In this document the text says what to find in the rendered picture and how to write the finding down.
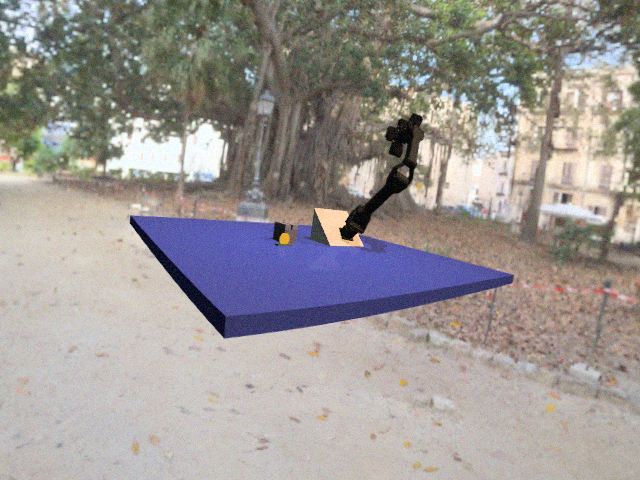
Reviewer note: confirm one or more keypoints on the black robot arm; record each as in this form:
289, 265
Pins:
395, 182

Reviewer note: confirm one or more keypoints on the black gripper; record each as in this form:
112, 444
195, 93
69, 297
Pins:
397, 146

